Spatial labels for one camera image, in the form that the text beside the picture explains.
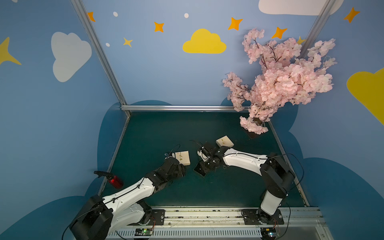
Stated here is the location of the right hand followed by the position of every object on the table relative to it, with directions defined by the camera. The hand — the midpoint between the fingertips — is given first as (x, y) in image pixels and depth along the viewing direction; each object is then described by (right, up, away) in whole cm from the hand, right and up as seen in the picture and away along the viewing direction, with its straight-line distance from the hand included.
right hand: (204, 167), depth 89 cm
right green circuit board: (+29, -27, -18) cm, 44 cm away
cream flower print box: (+15, +15, +13) cm, 24 cm away
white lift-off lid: (-13, +5, +4) cm, 15 cm away
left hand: (-11, 0, -5) cm, 12 cm away
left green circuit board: (-31, -26, -18) cm, 44 cm away
